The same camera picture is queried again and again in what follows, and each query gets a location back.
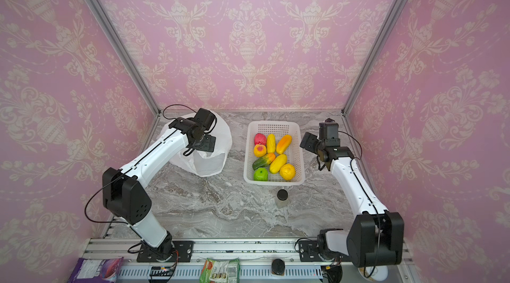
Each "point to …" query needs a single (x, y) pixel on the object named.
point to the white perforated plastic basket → (294, 153)
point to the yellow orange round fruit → (287, 171)
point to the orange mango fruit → (283, 143)
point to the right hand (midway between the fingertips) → (312, 140)
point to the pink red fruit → (259, 139)
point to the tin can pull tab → (379, 273)
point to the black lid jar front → (278, 267)
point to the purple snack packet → (97, 270)
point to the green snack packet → (226, 271)
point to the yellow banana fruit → (277, 163)
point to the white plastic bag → (207, 163)
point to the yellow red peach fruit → (259, 150)
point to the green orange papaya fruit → (263, 161)
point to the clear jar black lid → (282, 200)
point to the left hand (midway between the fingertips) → (201, 144)
